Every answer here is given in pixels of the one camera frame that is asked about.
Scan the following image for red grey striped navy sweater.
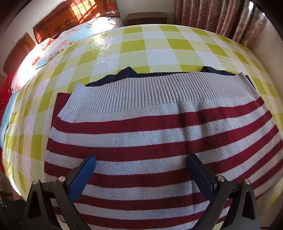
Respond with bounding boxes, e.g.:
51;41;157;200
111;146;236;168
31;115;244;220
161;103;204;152
44;66;283;230

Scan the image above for brown wooden nightstand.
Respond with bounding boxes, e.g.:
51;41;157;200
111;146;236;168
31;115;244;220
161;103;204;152
126;12;168;26

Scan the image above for small plain wooden headboard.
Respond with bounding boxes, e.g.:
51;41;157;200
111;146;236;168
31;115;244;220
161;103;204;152
3;33;36;73

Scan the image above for floral bed pillows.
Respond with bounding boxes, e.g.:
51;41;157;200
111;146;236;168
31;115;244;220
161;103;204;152
33;17;124;69

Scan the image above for pink white pillow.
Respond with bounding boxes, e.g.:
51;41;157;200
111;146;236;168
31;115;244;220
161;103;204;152
11;38;56;91

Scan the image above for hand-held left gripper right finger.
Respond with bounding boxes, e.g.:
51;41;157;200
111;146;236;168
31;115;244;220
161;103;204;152
186;154;260;230

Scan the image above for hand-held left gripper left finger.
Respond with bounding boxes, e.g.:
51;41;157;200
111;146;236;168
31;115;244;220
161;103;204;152
22;155;96;230

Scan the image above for large carved wooden headboard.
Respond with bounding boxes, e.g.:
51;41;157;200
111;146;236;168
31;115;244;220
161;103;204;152
33;0;121;43

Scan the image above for red patterned blanket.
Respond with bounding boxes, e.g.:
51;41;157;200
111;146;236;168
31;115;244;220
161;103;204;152
0;71;17;109

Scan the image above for yellow white checkered plastic tablecloth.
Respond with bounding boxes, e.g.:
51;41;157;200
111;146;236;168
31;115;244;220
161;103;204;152
0;23;283;199

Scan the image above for plain light blue pillow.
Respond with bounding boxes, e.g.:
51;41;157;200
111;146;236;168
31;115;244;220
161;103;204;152
0;91;20;149

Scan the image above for pink floral curtain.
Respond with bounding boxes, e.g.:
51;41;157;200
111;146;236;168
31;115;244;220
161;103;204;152
174;0;268;49

